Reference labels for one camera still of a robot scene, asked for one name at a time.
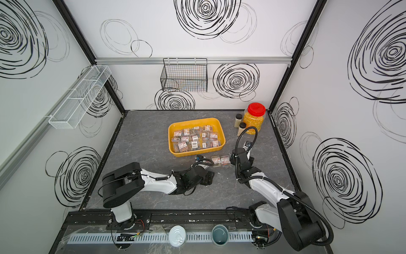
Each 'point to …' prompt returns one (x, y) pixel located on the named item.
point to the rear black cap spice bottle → (239, 117)
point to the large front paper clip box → (183, 147)
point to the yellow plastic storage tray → (213, 122)
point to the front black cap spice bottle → (242, 126)
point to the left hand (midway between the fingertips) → (211, 174)
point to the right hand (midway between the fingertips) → (240, 154)
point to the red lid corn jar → (254, 116)
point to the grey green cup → (220, 235)
